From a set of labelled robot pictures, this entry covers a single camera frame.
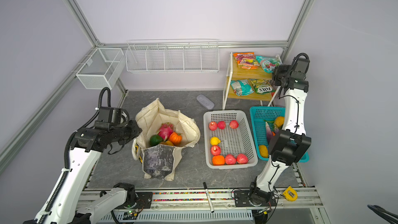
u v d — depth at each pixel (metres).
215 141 0.89
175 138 0.87
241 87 0.96
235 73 0.86
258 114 1.11
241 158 0.81
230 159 0.81
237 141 0.93
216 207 0.72
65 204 0.37
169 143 0.87
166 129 0.89
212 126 0.95
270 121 1.01
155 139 0.83
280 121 0.96
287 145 0.50
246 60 0.87
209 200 0.74
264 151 0.85
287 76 0.61
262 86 0.97
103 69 0.99
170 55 1.01
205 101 1.11
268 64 0.81
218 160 0.80
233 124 0.96
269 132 0.94
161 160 0.71
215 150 0.85
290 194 0.74
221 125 0.96
